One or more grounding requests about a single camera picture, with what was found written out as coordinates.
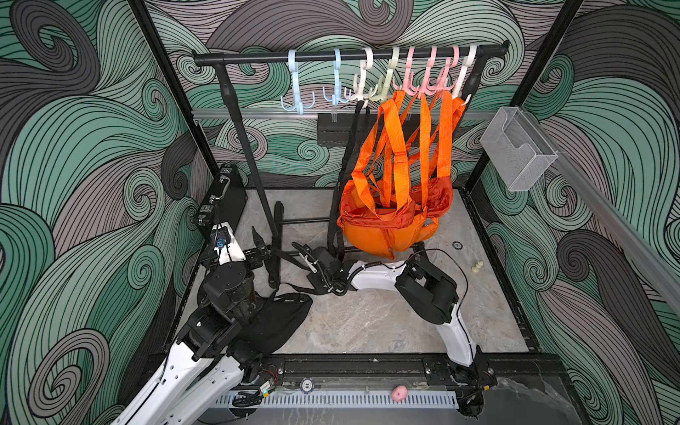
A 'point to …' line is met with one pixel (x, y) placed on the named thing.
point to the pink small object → (399, 393)
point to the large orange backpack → (390, 242)
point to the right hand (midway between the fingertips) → (309, 273)
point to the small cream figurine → (478, 265)
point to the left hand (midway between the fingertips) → (235, 233)
